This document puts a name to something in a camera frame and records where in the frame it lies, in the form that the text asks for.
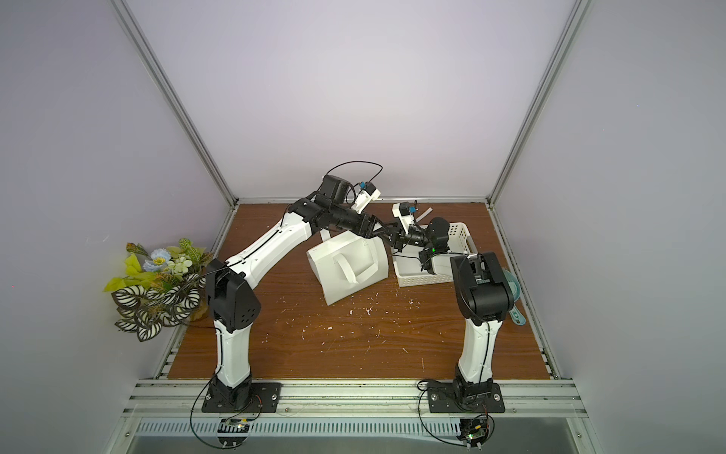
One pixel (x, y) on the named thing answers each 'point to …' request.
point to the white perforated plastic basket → (407, 265)
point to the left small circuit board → (233, 432)
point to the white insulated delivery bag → (349, 262)
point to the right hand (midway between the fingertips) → (375, 227)
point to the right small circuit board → (473, 431)
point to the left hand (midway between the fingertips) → (385, 225)
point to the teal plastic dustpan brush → (514, 312)
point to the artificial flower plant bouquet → (160, 288)
